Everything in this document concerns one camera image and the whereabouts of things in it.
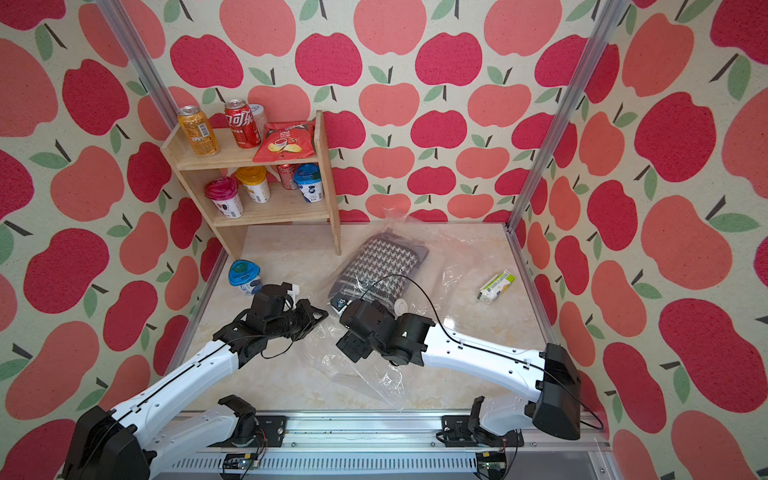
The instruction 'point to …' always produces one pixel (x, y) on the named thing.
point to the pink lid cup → (223, 191)
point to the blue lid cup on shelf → (308, 180)
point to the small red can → (287, 172)
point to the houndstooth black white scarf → (381, 268)
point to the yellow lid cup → (253, 178)
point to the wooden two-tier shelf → (285, 206)
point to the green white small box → (495, 286)
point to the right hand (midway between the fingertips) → (357, 329)
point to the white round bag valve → (400, 307)
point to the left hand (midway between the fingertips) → (331, 317)
